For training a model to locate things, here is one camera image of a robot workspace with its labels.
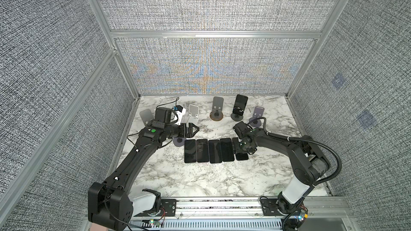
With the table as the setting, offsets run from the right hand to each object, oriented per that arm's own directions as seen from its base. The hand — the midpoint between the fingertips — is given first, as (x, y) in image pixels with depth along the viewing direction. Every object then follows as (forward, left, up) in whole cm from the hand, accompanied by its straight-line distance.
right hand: (238, 149), depth 93 cm
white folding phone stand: (+21, +27, +5) cm, 34 cm away
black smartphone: (-4, 0, 0) cm, 4 cm away
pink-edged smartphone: (-1, +28, 0) cm, 28 cm away
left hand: (+1, +26, +20) cm, 33 cm away
